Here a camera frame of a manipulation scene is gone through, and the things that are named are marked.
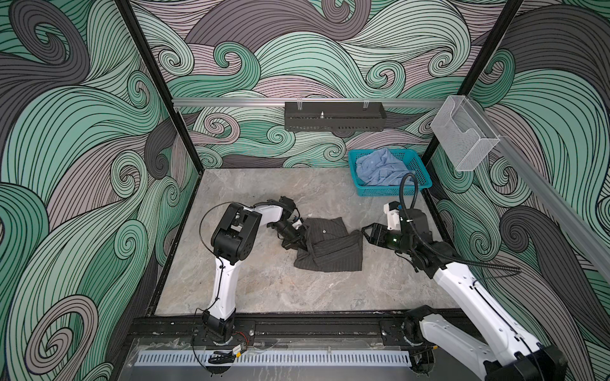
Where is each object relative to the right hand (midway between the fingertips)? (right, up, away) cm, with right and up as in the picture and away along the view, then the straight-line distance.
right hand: (368, 231), depth 78 cm
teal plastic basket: (+33, +28, +37) cm, 57 cm away
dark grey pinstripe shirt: (-11, -8, +10) cm, 17 cm away
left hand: (-20, -10, +14) cm, 26 cm away
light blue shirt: (+16, +24, +35) cm, 45 cm away
